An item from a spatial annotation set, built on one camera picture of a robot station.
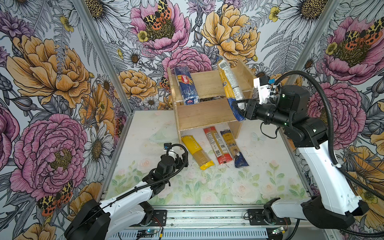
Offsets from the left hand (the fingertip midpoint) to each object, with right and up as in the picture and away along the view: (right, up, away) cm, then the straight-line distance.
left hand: (180, 156), depth 85 cm
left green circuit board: (-14, -32, -14) cm, 38 cm away
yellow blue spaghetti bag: (+35, -4, +7) cm, 36 cm away
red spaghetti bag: (+23, +4, +15) cm, 27 cm away
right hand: (+24, +24, -27) cm, 43 cm away
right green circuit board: (+47, -32, -13) cm, 59 cm away
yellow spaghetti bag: (+10, -1, +11) cm, 15 cm away
